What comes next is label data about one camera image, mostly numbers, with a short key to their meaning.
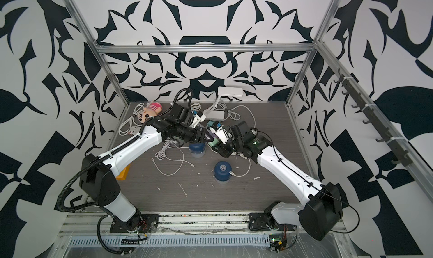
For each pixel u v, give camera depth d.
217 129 0.66
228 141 0.68
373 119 0.55
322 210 0.39
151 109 1.08
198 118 0.74
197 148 0.87
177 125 0.66
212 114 1.08
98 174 0.42
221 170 0.79
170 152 0.97
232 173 0.78
